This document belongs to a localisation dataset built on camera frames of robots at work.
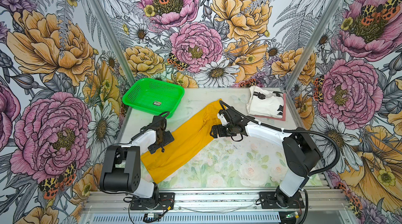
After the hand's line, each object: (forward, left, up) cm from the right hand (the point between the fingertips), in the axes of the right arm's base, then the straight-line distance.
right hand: (218, 137), depth 89 cm
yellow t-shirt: (+2, +16, -5) cm, 17 cm away
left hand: (-3, +31, -5) cm, 32 cm away
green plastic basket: (+35, +42, -1) cm, 54 cm away
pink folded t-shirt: (+15, -43, -4) cm, 46 cm away
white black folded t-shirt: (+27, -34, -3) cm, 43 cm away
